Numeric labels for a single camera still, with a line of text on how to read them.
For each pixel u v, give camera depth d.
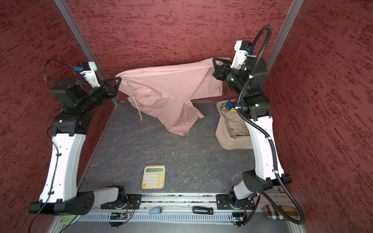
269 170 0.39
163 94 0.75
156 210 0.70
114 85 0.57
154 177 0.80
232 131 0.99
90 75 0.49
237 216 0.71
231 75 0.47
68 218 0.70
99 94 0.49
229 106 1.08
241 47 0.45
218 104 1.07
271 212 0.69
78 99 0.43
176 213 0.71
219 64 0.54
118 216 0.72
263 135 0.39
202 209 0.70
